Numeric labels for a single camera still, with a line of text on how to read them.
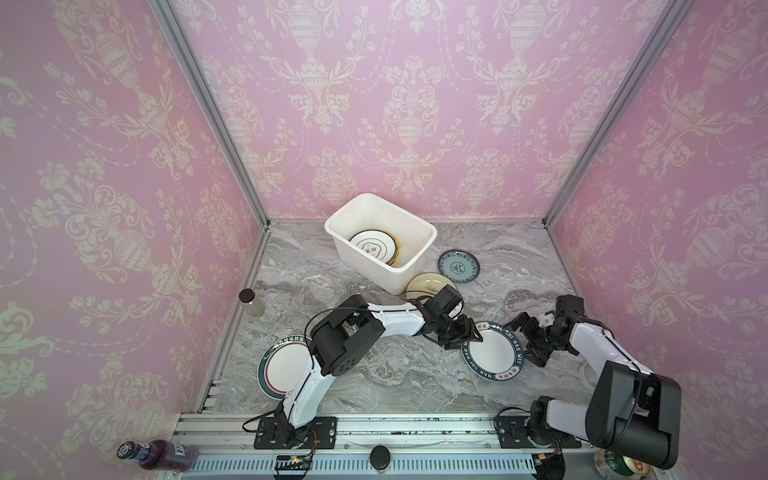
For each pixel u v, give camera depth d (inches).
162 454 25.5
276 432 25.8
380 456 25.1
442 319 31.1
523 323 31.2
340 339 20.8
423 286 39.5
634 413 17.2
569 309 28.0
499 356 33.7
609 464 25.5
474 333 32.1
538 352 30.7
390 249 42.4
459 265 42.0
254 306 35.3
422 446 28.7
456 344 32.0
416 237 38.7
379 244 43.1
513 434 28.7
